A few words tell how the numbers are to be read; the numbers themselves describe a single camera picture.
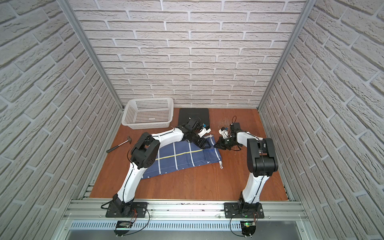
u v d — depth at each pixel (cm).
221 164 89
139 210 74
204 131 89
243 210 67
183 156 93
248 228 71
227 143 85
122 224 70
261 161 51
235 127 83
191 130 81
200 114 111
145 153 58
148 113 107
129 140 100
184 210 76
